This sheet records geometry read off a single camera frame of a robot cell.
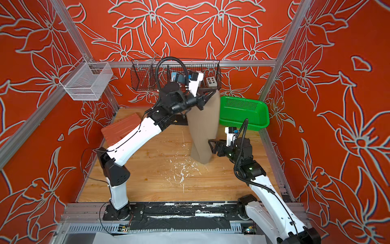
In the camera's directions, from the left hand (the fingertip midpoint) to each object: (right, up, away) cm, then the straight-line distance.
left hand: (215, 88), depth 60 cm
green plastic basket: (+22, -6, +56) cm, 61 cm away
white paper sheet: (-16, -67, +8) cm, 70 cm away
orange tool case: (-62, -20, +40) cm, 76 cm away
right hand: (0, -23, +14) cm, 27 cm away
